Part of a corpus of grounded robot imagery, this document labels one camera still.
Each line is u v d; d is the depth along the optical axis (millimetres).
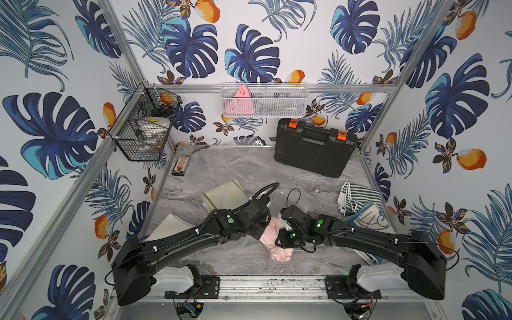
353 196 971
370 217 857
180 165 1098
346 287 661
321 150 926
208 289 741
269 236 781
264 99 1002
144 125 795
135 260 409
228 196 1004
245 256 821
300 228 606
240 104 900
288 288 762
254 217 570
